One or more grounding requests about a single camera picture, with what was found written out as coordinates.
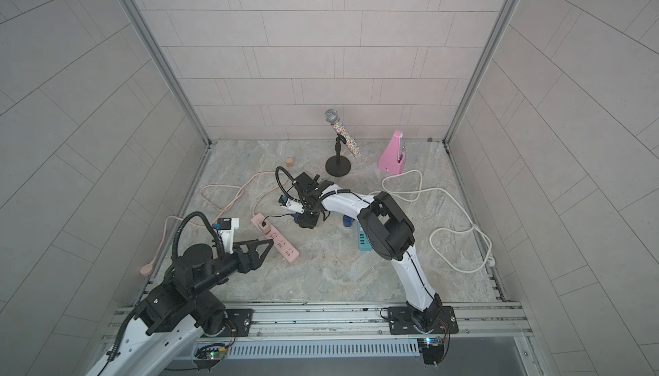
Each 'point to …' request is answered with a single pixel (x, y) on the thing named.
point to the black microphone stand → (338, 166)
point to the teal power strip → (364, 241)
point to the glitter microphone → (332, 117)
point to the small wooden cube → (289, 162)
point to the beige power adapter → (264, 226)
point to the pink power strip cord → (148, 269)
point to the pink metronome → (392, 158)
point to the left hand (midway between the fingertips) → (271, 243)
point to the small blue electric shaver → (347, 221)
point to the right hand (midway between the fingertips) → (306, 215)
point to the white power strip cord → (398, 194)
